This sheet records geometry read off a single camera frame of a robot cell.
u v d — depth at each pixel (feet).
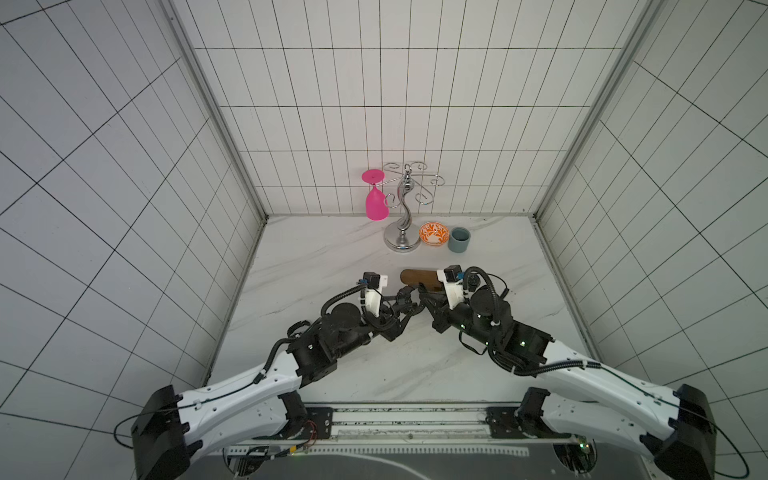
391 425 2.44
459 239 3.42
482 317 1.75
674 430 1.30
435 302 2.15
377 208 3.35
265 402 1.97
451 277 1.97
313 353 1.79
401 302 2.24
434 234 3.62
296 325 2.83
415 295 2.20
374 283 2.00
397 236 3.71
